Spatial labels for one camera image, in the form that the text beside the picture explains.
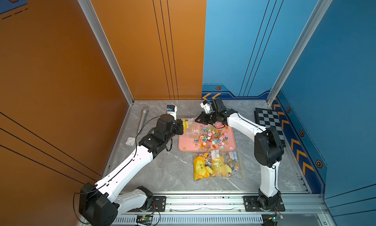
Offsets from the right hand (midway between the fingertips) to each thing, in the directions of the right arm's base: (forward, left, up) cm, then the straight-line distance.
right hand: (196, 119), depth 91 cm
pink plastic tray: (-5, -3, -12) cm, 14 cm away
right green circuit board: (-49, -38, -15) cm, 63 cm away
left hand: (-8, +8, +11) cm, 16 cm away
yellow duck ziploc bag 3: (-24, -18, -11) cm, 32 cm away
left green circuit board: (-50, +26, -17) cm, 58 cm away
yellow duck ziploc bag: (-7, +6, +6) cm, 11 cm away
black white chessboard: (+11, -52, -12) cm, 55 cm away
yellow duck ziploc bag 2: (-27, -2, -11) cm, 30 cm away
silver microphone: (+17, +40, -11) cm, 44 cm away
